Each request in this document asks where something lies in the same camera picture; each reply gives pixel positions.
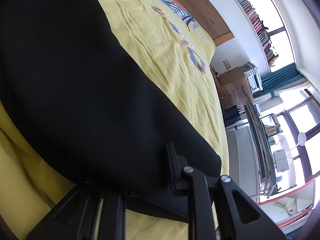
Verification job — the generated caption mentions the row of books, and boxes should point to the row of books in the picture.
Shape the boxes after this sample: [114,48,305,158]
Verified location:
[236,0,278,66]

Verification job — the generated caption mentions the long grey desk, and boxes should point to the long grey desk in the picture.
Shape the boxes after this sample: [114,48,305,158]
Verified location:
[244,94,277,198]

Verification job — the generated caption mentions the teal curtain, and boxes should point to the teal curtain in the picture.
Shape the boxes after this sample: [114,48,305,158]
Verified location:
[253,63,304,98]

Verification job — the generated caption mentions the wooden drawer cabinet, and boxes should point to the wooden drawer cabinet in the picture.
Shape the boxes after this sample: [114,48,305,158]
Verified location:
[210,67,253,109]

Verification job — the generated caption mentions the dark hanging bag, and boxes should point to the dark hanging bag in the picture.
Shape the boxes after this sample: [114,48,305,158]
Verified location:
[222,105,245,127]

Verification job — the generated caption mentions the white printer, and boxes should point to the white printer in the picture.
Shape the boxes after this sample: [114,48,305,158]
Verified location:
[240,62,263,93]

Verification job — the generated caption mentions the red framed shelf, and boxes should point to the red framed shelf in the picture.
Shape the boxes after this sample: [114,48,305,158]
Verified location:
[258,179,316,228]

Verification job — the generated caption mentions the yellow printed bed cover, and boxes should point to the yellow printed bed cover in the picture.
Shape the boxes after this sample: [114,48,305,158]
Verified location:
[1,0,229,239]

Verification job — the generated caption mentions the wooden headboard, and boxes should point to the wooden headboard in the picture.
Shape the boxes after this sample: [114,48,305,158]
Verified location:
[178,0,234,46]

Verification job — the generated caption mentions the black pants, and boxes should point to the black pants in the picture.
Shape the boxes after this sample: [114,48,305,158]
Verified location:
[1,0,221,222]

